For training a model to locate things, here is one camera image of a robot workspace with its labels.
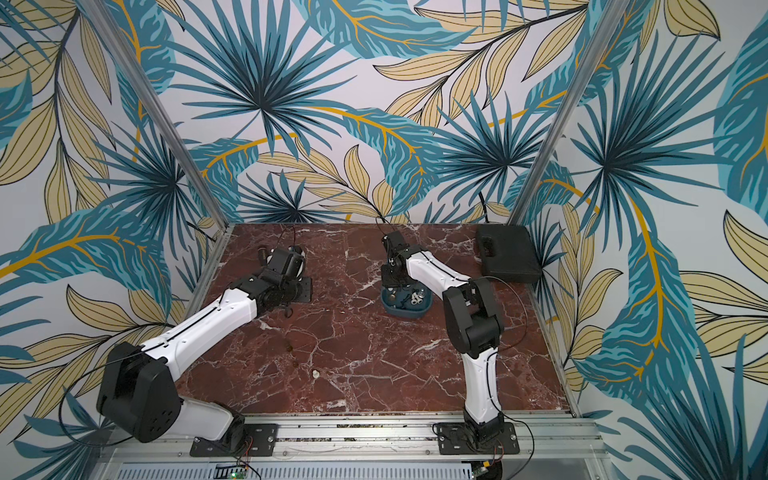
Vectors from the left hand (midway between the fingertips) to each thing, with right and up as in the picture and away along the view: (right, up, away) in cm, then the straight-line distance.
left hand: (305, 290), depth 85 cm
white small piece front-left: (+3, -23, -2) cm, 23 cm away
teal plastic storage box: (+30, -5, +12) cm, 33 cm away
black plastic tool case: (+66, +11, +19) cm, 69 cm away
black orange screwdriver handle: (-21, +10, +21) cm, 32 cm away
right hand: (+25, +2, +13) cm, 29 cm away
